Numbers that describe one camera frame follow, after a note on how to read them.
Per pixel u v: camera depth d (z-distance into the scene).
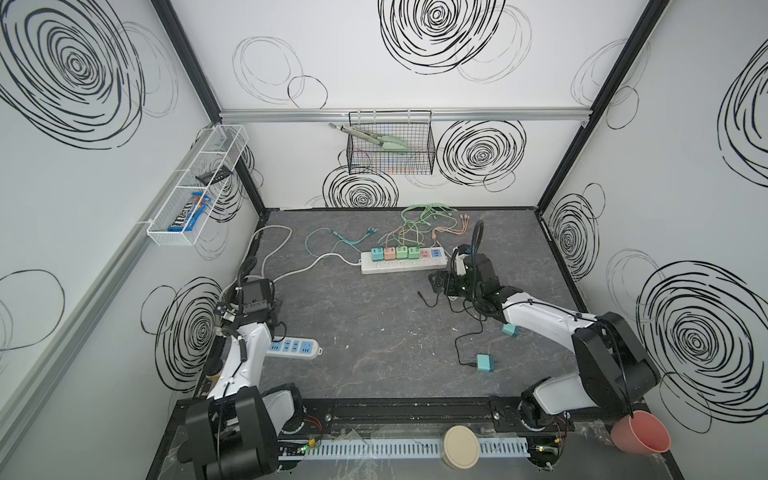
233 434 0.42
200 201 0.70
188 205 0.72
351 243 1.06
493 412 0.74
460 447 0.65
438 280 0.81
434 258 1.02
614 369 0.43
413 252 0.99
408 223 1.16
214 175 0.75
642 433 0.63
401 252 0.99
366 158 1.08
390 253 0.99
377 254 0.98
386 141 0.92
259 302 0.65
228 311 0.72
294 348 0.83
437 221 1.17
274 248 1.08
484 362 0.81
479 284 0.69
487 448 0.64
